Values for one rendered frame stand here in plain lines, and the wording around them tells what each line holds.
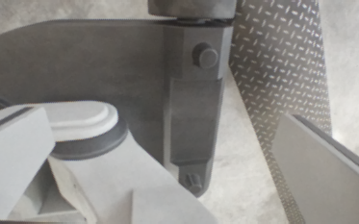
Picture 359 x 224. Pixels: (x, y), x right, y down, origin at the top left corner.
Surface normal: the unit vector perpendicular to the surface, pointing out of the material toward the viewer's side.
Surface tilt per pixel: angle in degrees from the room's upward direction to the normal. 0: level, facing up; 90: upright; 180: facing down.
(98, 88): 0
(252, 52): 23
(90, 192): 90
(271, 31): 0
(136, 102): 0
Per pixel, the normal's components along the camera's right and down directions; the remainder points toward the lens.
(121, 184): 0.04, -0.88
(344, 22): 0.20, 0.47
